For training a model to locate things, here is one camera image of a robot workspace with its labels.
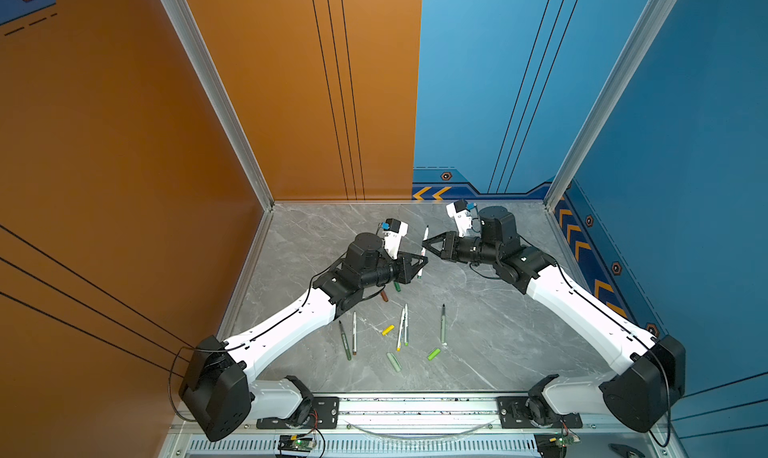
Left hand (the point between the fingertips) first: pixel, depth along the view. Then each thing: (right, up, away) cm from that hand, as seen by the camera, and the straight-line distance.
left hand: (427, 258), depth 72 cm
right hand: (-2, +3, 0) cm, 4 cm away
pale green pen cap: (-8, -29, +9) cm, 32 cm away
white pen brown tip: (-20, -24, +14) cm, 34 cm away
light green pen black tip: (+6, -22, +15) cm, 27 cm away
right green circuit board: (+32, -43, -3) cm, 53 cm away
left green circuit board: (-33, -44, -1) cm, 55 cm away
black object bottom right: (+46, -44, -4) cm, 64 cm away
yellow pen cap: (-10, -22, +15) cm, 29 cm away
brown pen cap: (-11, -14, +22) cm, 28 cm away
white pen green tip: (-1, +1, 0) cm, 2 cm away
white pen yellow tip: (-7, -26, +11) cm, 29 cm away
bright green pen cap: (+3, -28, +10) cm, 30 cm away
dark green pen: (-22, -26, +12) cm, 36 cm away
